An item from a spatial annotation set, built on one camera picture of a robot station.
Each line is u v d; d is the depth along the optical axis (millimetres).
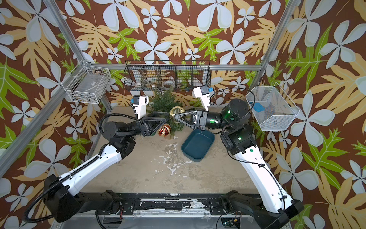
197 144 972
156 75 985
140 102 487
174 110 466
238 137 431
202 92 448
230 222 748
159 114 540
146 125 469
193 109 498
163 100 770
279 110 782
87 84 853
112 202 626
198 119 427
